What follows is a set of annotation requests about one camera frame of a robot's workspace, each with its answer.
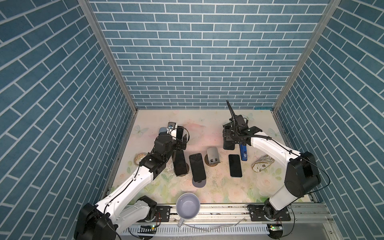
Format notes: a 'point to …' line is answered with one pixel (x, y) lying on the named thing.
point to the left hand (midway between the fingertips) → (179, 133)
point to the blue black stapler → (243, 152)
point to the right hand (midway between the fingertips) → (227, 133)
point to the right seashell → (262, 163)
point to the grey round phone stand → (198, 185)
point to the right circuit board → (275, 227)
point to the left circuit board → (147, 229)
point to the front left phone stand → (183, 175)
